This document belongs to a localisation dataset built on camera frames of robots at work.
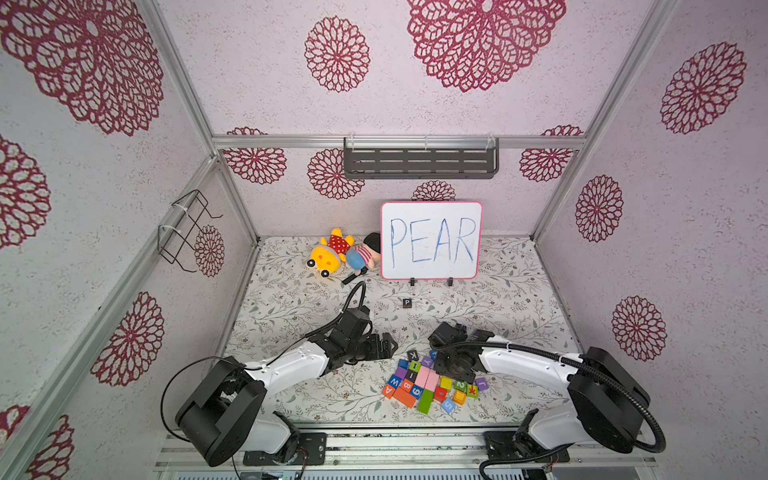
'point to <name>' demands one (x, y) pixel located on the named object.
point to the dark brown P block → (407, 303)
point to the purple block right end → (482, 384)
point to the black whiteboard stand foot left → (412, 281)
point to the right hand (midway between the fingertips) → (436, 367)
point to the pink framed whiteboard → (437, 240)
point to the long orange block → (404, 397)
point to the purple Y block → (427, 361)
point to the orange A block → (388, 391)
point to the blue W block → (394, 381)
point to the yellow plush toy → (326, 258)
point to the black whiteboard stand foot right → (450, 281)
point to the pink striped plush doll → (366, 255)
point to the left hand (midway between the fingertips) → (386, 350)
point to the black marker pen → (353, 276)
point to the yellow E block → (446, 382)
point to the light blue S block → (449, 405)
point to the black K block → (412, 355)
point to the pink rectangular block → (427, 378)
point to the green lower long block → (425, 401)
